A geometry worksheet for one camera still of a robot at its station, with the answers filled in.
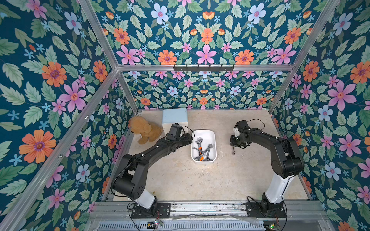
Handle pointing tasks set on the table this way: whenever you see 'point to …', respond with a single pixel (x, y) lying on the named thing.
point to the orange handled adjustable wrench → (199, 140)
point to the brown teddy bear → (149, 132)
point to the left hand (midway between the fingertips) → (190, 137)
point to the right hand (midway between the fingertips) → (232, 142)
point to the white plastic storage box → (208, 136)
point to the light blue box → (171, 116)
